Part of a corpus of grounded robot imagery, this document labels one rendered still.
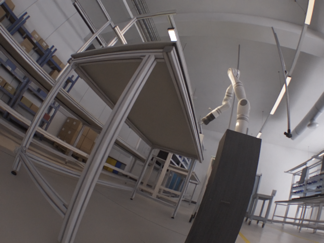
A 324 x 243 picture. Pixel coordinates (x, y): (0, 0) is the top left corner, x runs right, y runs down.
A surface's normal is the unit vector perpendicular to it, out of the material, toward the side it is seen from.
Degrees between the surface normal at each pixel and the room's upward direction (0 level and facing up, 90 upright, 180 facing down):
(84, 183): 90
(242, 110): 90
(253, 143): 90
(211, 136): 90
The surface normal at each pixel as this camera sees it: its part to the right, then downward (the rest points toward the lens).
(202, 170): -0.29, -0.48
